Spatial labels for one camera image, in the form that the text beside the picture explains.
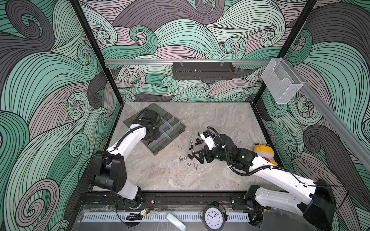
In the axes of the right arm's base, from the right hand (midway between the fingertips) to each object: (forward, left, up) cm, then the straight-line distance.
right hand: (197, 152), depth 74 cm
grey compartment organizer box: (+24, +17, -13) cm, 32 cm away
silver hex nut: (-1, +4, -16) cm, 16 cm away
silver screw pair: (-2, -1, -17) cm, 17 cm away
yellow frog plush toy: (+4, -42, -10) cm, 43 cm away
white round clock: (-27, -7, -14) cm, 31 cm away
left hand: (+14, +25, -5) cm, 29 cm away
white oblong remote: (-29, +11, -12) cm, 33 cm away
